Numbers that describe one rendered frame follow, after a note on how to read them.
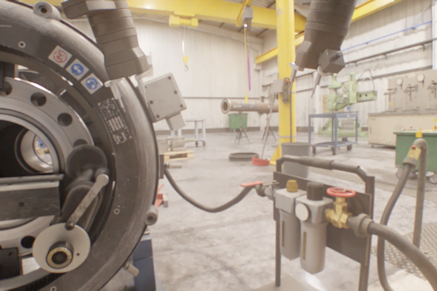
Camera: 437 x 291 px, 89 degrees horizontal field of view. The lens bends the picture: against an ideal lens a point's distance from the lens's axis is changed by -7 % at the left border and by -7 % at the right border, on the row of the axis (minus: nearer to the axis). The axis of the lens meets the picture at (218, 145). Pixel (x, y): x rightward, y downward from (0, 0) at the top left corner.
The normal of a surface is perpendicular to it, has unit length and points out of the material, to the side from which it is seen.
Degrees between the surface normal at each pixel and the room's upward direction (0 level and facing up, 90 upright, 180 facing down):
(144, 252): 90
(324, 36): 122
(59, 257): 90
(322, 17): 103
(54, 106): 90
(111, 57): 110
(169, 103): 90
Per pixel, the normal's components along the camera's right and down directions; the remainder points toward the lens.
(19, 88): 0.46, 0.07
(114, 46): -0.08, 0.61
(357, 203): -0.89, 0.07
